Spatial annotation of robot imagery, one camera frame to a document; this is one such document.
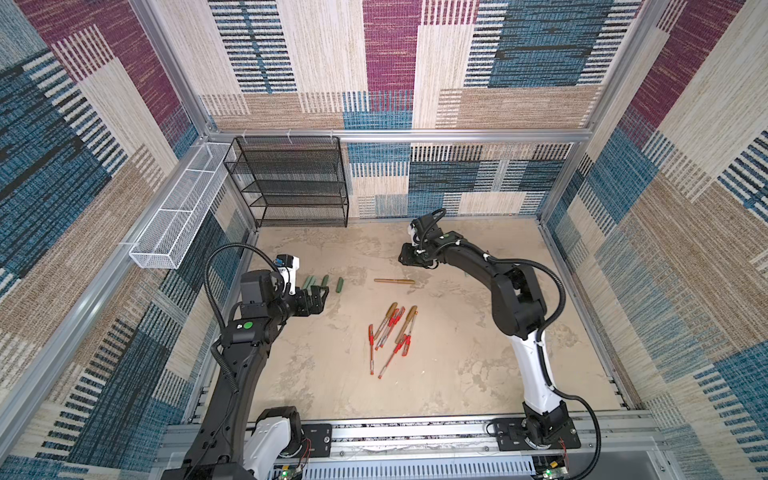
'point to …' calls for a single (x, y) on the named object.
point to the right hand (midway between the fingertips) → (403, 260)
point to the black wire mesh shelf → (292, 181)
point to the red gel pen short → (407, 345)
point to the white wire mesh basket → (165, 239)
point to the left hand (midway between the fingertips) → (312, 285)
